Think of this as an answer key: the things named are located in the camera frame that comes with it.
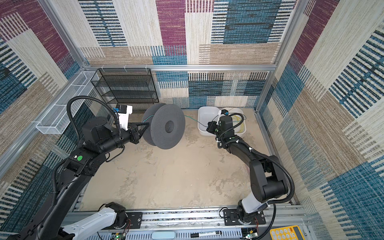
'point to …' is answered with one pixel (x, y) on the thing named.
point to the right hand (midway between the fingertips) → (208, 124)
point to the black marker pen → (205, 233)
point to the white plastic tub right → (234, 110)
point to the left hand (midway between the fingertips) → (148, 121)
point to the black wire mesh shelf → (126, 86)
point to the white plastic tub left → (206, 114)
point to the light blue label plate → (164, 235)
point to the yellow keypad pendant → (291, 232)
